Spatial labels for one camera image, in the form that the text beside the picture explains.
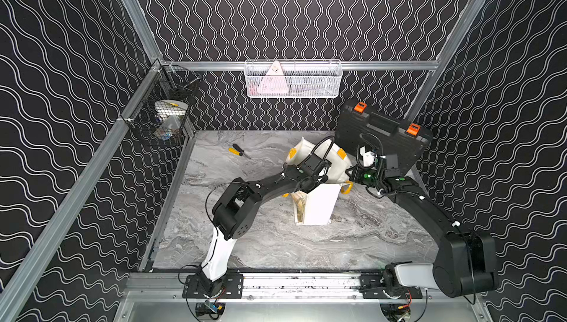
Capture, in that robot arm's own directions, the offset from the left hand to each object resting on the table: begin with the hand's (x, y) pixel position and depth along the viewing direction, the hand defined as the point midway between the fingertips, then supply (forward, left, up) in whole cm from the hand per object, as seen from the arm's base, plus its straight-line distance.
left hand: (318, 182), depth 92 cm
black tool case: (+10, -31, +15) cm, 36 cm away
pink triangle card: (+29, +21, +28) cm, 45 cm away
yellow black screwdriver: (+22, +39, -8) cm, 46 cm away
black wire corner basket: (+10, +61, +26) cm, 67 cm away
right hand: (+2, -10, +8) cm, 13 cm away
